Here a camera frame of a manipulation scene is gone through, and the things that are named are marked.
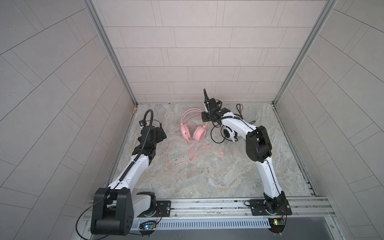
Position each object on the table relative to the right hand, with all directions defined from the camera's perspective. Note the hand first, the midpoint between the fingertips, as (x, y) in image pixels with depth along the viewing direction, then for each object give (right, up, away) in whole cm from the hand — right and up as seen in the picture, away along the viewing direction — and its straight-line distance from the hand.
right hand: (203, 115), depth 100 cm
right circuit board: (+33, -50, -32) cm, 68 cm away
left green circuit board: (-25, -49, -35) cm, 65 cm away
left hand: (-26, -8, -13) cm, 30 cm away
